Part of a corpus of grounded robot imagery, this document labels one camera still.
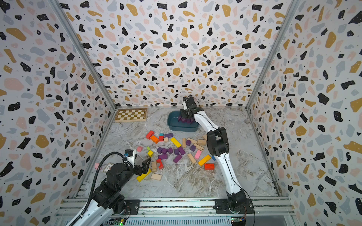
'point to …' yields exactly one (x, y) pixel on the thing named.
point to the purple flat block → (168, 135)
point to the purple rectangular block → (177, 158)
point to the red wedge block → (209, 166)
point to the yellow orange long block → (204, 160)
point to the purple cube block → (193, 148)
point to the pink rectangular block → (198, 154)
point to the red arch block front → (161, 165)
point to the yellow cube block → (150, 153)
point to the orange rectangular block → (154, 139)
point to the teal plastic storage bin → (174, 125)
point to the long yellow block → (176, 142)
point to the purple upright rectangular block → (181, 150)
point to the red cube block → (161, 138)
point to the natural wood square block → (156, 176)
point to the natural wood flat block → (201, 142)
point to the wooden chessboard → (133, 115)
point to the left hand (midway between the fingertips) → (145, 157)
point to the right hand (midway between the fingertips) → (183, 112)
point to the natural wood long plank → (191, 158)
